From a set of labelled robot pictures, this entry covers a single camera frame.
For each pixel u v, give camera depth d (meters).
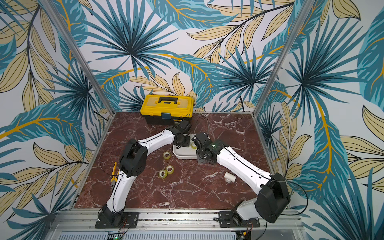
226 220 0.73
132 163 0.58
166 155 0.95
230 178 0.83
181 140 0.83
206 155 0.56
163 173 0.87
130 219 0.73
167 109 0.99
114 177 0.86
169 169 0.90
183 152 0.90
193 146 1.00
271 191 0.40
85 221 0.75
